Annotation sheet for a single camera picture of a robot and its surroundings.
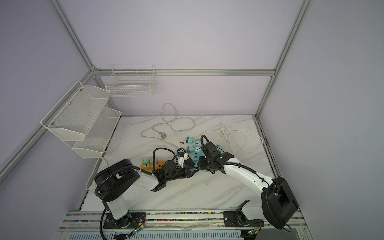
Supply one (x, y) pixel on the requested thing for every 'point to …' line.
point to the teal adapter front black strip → (190, 149)
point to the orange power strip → (150, 166)
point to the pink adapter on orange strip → (151, 160)
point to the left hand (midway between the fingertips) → (198, 170)
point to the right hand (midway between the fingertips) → (199, 164)
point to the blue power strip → (198, 149)
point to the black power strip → (181, 151)
